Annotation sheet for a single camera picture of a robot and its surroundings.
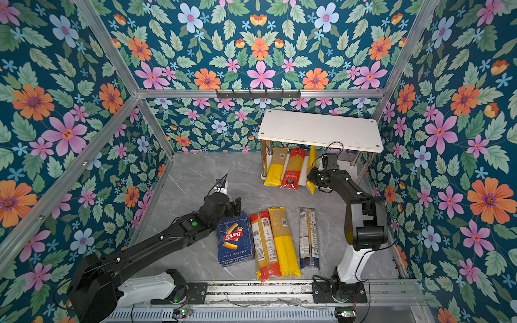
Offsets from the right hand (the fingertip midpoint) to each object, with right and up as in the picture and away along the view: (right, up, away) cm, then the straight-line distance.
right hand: (316, 173), depth 97 cm
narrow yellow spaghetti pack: (-2, +5, +2) cm, 6 cm away
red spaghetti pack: (-13, -2, -1) cm, 13 cm away
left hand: (-37, -10, -15) cm, 42 cm away
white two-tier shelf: (+10, +22, +8) cm, 25 cm away
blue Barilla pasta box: (-37, -27, -16) cm, 48 cm away
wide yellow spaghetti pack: (-20, -1, +2) cm, 20 cm away
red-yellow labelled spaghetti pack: (-24, -33, -21) cm, 46 cm away
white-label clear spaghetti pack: (-6, -32, -16) cm, 37 cm away
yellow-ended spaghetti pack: (-16, -30, -17) cm, 38 cm away
